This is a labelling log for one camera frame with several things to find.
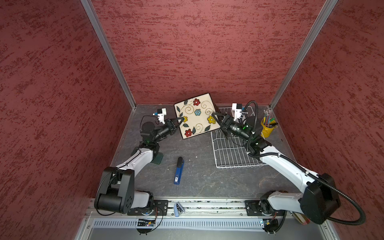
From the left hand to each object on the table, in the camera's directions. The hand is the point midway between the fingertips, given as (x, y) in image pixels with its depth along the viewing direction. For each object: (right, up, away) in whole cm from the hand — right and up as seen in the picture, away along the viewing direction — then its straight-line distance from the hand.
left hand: (184, 121), depth 76 cm
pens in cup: (+54, 0, +20) cm, 57 cm away
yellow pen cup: (+53, -7, +20) cm, 57 cm away
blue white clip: (-3, -44, -5) cm, 44 cm away
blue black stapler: (-3, -25, +9) cm, 27 cm away
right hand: (+14, +1, -6) cm, 15 cm away
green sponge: (-18, -24, +14) cm, 33 cm away
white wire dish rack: (+29, -20, +16) cm, 39 cm away
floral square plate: (+7, +4, 0) cm, 8 cm away
